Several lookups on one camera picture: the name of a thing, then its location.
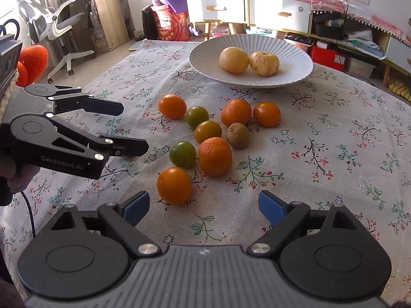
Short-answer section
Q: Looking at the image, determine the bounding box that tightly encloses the long tv console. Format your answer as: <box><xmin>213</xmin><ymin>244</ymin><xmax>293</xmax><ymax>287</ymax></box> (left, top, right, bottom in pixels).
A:
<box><xmin>288</xmin><ymin>0</ymin><xmax>411</xmax><ymax>104</ymax></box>

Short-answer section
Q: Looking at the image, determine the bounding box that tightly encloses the red gift bag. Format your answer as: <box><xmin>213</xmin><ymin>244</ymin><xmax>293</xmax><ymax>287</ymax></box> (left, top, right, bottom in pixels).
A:
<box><xmin>151</xmin><ymin>5</ymin><xmax>190</xmax><ymax>42</ymax></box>

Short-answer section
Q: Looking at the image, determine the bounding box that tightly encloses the red storage box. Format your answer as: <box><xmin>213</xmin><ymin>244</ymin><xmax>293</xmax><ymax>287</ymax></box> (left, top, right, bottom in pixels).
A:
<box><xmin>309</xmin><ymin>45</ymin><xmax>346</xmax><ymax>72</ymax></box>

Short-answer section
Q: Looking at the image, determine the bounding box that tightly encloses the green tomato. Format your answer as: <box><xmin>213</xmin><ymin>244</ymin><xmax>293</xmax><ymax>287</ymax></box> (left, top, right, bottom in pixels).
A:
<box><xmin>185</xmin><ymin>106</ymin><xmax>209</xmax><ymax>129</ymax></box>
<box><xmin>169</xmin><ymin>141</ymin><xmax>197</xmax><ymax>168</ymax></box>

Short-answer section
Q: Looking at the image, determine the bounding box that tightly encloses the brown kiwi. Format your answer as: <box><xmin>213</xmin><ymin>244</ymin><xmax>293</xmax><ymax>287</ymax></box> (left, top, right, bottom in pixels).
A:
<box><xmin>226</xmin><ymin>122</ymin><xmax>250</xmax><ymax>149</ymax></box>

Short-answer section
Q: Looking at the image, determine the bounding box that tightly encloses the floral white tablecloth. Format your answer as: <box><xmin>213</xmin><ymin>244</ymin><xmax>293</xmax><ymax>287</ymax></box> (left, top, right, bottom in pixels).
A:
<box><xmin>1</xmin><ymin>41</ymin><xmax>410</xmax><ymax>302</ymax></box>

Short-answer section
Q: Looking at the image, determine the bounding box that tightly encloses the orange plush toy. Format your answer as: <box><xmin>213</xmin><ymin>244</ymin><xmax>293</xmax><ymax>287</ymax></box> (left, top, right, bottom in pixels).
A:
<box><xmin>17</xmin><ymin>45</ymin><xmax>49</xmax><ymax>88</ymax></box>

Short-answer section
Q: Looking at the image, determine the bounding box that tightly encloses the smooth yellow pear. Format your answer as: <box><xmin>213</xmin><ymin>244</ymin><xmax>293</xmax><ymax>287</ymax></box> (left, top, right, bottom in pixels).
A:
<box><xmin>219</xmin><ymin>47</ymin><xmax>249</xmax><ymax>74</ymax></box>

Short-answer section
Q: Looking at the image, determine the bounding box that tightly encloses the orange tomato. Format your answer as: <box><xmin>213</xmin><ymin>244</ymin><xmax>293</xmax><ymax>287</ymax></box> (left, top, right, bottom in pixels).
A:
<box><xmin>157</xmin><ymin>167</ymin><xmax>192</xmax><ymax>205</ymax></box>
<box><xmin>157</xmin><ymin>94</ymin><xmax>187</xmax><ymax>120</ymax></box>
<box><xmin>253</xmin><ymin>102</ymin><xmax>282</xmax><ymax>127</ymax></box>

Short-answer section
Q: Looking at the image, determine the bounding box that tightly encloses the wooden shelf cabinet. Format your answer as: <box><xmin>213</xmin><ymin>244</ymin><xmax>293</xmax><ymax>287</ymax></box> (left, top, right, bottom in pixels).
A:
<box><xmin>187</xmin><ymin>0</ymin><xmax>312</xmax><ymax>38</ymax></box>

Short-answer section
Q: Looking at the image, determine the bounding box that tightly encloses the yellow-orange tomato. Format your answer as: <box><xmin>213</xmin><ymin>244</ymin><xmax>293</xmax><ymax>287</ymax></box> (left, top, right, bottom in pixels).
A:
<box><xmin>194</xmin><ymin>120</ymin><xmax>222</xmax><ymax>145</ymax></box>

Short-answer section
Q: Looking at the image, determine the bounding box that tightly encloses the pink cloth cover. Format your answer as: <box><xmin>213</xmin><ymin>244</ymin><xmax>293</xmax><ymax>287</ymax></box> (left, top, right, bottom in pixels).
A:
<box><xmin>298</xmin><ymin>0</ymin><xmax>407</xmax><ymax>41</ymax></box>

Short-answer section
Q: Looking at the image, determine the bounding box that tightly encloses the white office chair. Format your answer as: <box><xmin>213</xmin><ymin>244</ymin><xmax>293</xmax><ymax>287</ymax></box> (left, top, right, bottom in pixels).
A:
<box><xmin>17</xmin><ymin>0</ymin><xmax>96</xmax><ymax>84</ymax></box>

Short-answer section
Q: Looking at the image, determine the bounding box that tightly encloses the bumpy orange tangerine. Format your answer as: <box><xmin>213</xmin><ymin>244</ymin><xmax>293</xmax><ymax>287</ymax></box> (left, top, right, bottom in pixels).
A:
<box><xmin>220</xmin><ymin>99</ymin><xmax>251</xmax><ymax>127</ymax></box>
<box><xmin>199</xmin><ymin>137</ymin><xmax>233</xmax><ymax>177</ymax></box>

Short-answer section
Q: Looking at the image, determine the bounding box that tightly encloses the white ribbed plate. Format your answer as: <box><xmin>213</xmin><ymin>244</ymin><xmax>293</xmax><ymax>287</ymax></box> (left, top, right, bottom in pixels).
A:
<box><xmin>189</xmin><ymin>34</ymin><xmax>313</xmax><ymax>88</ymax></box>

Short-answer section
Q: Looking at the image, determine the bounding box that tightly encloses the speckled yellow pear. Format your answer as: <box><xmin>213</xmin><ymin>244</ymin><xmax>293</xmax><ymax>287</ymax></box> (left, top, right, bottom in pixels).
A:
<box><xmin>249</xmin><ymin>52</ymin><xmax>279</xmax><ymax>76</ymax></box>

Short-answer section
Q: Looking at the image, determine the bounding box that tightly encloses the wooden desk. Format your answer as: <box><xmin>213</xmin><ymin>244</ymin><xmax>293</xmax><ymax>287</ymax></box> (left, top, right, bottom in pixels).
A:
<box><xmin>70</xmin><ymin>0</ymin><xmax>129</xmax><ymax>53</ymax></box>

